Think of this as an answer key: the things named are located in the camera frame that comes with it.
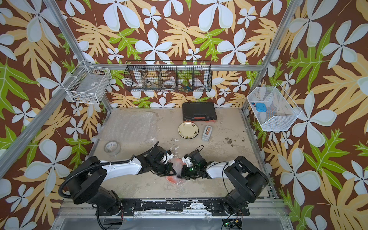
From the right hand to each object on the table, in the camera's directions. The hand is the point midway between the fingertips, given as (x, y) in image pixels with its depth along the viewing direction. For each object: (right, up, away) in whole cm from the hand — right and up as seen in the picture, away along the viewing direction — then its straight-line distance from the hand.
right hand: (176, 176), depth 84 cm
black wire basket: (-7, +64, +14) cm, 66 cm away
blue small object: (+52, +41, +2) cm, 66 cm away
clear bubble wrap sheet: (+5, -2, -2) cm, 6 cm away
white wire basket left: (-55, +55, +2) cm, 78 cm away
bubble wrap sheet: (-37, +30, +25) cm, 53 cm away
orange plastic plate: (+1, +6, +2) cm, 6 cm away
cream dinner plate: (+8, +26, +21) cm, 34 cm away
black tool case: (+17, +41, +34) cm, 56 cm away
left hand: (+1, +3, -2) cm, 4 cm away
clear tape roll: (-45, +15, +13) cm, 49 cm away
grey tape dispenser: (+21, +24, +17) cm, 36 cm away
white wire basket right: (+58, +40, 0) cm, 70 cm away
